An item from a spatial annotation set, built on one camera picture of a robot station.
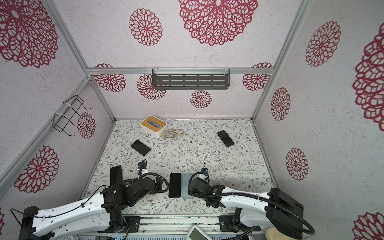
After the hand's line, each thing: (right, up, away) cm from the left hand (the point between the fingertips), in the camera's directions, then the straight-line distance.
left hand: (156, 180), depth 76 cm
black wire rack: (-46, +36, +3) cm, 59 cm away
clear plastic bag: (+5, +24, +31) cm, 40 cm away
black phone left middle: (-17, +14, +27) cm, 35 cm away
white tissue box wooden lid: (-9, +29, +33) cm, 46 cm away
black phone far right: (+43, +21, +33) cm, 58 cm away
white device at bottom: (+20, -22, -8) cm, 31 cm away
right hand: (+17, -6, +6) cm, 19 cm away
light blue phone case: (+15, -4, +15) cm, 21 cm away
